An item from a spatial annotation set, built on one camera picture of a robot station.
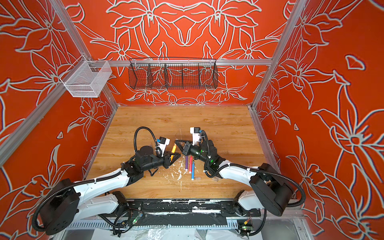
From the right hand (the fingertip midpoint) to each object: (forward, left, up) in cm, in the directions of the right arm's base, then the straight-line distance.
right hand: (172, 143), depth 73 cm
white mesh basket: (+42, +56, +11) cm, 71 cm away
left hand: (-3, -3, -6) cm, 7 cm away
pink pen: (-2, -9, -21) cm, 23 cm away
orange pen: (-2, 0, -4) cm, 4 cm away
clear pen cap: (-10, -13, -22) cm, 27 cm away
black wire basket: (+52, +2, +7) cm, 52 cm away
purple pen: (-1, -6, -21) cm, 22 cm away
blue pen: (-6, -10, -21) cm, 24 cm away
